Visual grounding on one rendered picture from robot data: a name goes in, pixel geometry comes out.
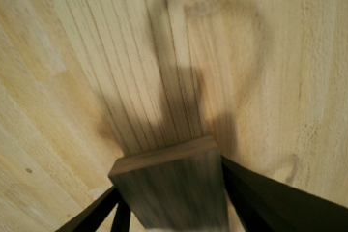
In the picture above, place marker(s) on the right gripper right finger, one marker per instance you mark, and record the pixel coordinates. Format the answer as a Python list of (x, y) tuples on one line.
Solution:
[(263, 204)]

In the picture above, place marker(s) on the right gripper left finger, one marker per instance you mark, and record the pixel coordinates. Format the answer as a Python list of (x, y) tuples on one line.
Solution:
[(91, 218)]

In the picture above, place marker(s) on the light wooden beam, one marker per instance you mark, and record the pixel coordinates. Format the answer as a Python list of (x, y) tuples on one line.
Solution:
[(136, 55)]

